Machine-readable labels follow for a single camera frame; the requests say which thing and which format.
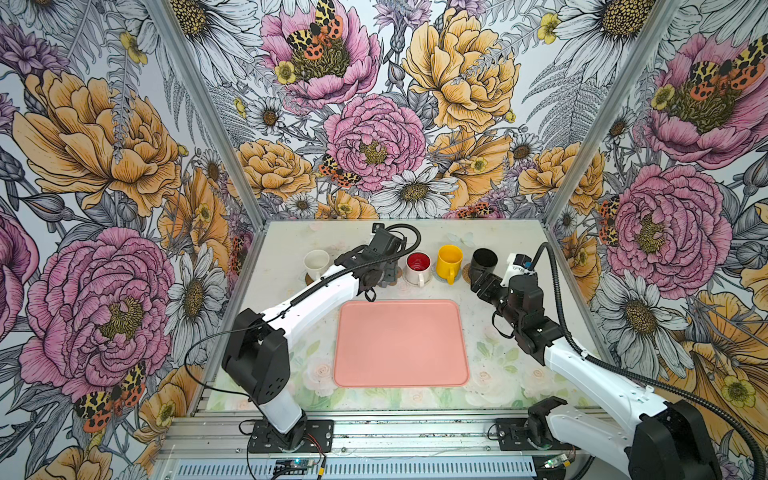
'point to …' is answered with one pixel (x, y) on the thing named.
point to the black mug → (483, 259)
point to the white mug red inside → (418, 267)
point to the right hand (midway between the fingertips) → (477, 281)
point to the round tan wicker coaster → (465, 273)
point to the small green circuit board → (293, 466)
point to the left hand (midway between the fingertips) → (377, 271)
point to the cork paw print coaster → (399, 273)
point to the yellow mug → (449, 262)
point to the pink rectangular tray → (392, 343)
